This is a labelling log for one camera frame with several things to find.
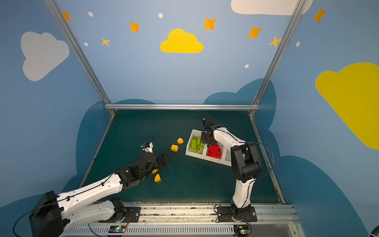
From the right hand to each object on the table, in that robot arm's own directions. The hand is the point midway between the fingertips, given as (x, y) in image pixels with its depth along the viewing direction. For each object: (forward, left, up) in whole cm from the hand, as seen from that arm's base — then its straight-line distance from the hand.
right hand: (206, 139), depth 97 cm
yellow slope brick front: (-26, +29, -5) cm, 39 cm away
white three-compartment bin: (-12, -13, -2) cm, 17 cm away
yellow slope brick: (+1, +18, -4) cm, 19 cm away
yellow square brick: (-5, +22, -5) cm, 23 cm away
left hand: (-18, +24, +7) cm, 31 cm away
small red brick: (-7, -5, -2) cm, 9 cm away
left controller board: (-51, +44, -6) cm, 68 cm away
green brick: (-2, +7, -4) cm, 8 cm away
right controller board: (-48, -17, -7) cm, 52 cm away
